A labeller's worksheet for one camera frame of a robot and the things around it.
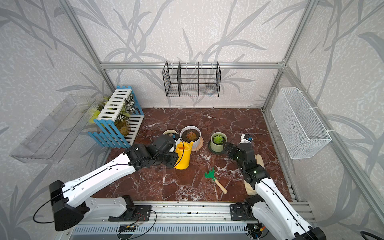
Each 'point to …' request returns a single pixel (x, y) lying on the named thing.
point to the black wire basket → (192, 80)
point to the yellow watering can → (183, 149)
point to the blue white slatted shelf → (107, 136)
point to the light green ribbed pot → (215, 147)
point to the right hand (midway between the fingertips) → (230, 144)
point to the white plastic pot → (186, 129)
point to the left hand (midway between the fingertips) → (177, 158)
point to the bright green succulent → (218, 139)
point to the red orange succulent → (191, 136)
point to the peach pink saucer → (201, 145)
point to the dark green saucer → (216, 152)
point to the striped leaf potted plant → (122, 123)
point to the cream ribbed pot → (170, 131)
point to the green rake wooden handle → (223, 189)
